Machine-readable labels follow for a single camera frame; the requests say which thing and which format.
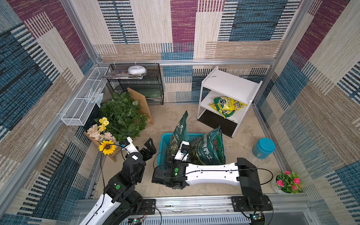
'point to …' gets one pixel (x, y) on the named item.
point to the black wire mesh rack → (150, 86)
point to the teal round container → (264, 148)
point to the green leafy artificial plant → (124, 119)
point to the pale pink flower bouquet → (94, 131)
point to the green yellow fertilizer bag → (226, 106)
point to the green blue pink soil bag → (219, 145)
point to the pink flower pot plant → (288, 183)
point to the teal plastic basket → (164, 146)
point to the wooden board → (142, 103)
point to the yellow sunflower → (107, 147)
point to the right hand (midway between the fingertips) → (177, 145)
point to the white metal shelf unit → (220, 83)
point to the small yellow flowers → (104, 122)
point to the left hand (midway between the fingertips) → (146, 142)
